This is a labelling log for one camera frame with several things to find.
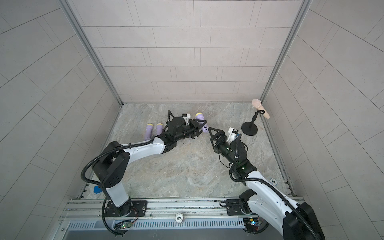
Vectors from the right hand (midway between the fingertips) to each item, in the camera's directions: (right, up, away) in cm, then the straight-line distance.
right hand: (207, 134), depth 74 cm
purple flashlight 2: (-31, +1, +25) cm, 39 cm away
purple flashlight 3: (-4, +9, +7) cm, 12 cm away
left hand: (+2, +5, +4) cm, 7 cm away
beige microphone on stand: (+27, +16, +5) cm, 32 cm away
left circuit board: (-38, -39, -8) cm, 55 cm away
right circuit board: (+21, -41, -6) cm, 46 cm away
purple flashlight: (-37, -2, +23) cm, 44 cm away
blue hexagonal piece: (-56, -28, +1) cm, 63 cm away
